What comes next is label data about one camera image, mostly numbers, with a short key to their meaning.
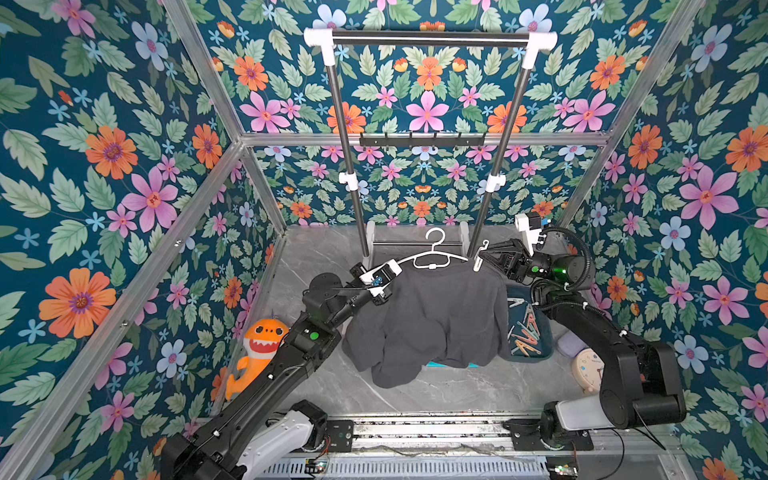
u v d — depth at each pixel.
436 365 0.75
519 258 0.63
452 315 0.72
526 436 0.73
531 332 0.91
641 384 0.43
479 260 0.65
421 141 0.92
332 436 0.74
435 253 0.64
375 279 0.54
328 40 0.54
